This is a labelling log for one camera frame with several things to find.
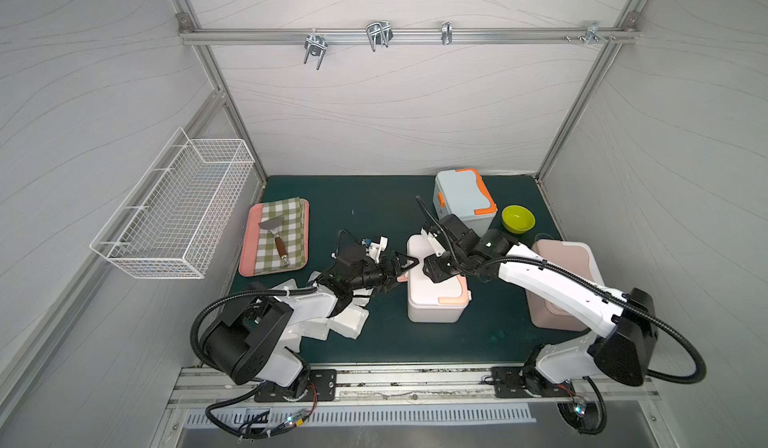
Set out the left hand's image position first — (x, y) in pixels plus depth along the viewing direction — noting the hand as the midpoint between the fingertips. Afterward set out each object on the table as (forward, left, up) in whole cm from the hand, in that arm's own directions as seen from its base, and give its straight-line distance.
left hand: (416, 273), depth 78 cm
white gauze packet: (-8, +18, -14) cm, 25 cm away
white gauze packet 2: (-11, +27, -13) cm, 32 cm away
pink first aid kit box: (+6, -44, 0) cm, 45 cm away
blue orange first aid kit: (+28, -17, 0) cm, 33 cm away
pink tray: (+8, +53, -13) cm, 56 cm away
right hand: (+1, -4, +1) cm, 4 cm away
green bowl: (+29, -39, -13) cm, 50 cm away
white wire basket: (+4, +58, +17) cm, 61 cm away
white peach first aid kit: (-8, -3, 0) cm, 8 cm away
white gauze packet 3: (+2, +39, -14) cm, 41 cm away
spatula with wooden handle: (+24, +49, -13) cm, 56 cm away
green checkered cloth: (+21, +42, -13) cm, 48 cm away
